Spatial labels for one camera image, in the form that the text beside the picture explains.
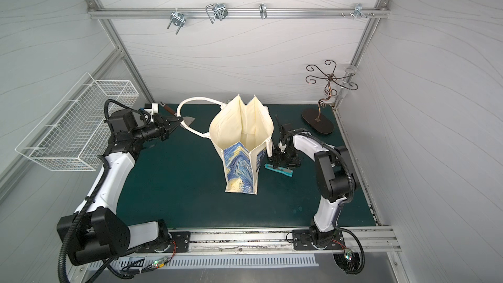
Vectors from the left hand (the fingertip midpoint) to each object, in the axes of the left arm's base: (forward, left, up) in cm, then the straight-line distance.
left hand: (182, 119), depth 73 cm
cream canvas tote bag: (+12, -21, -23) cm, 33 cm away
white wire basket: (-9, +36, +1) cm, 37 cm away
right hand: (-3, -41, -29) cm, 50 cm away
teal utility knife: (-5, -41, -31) cm, 51 cm away
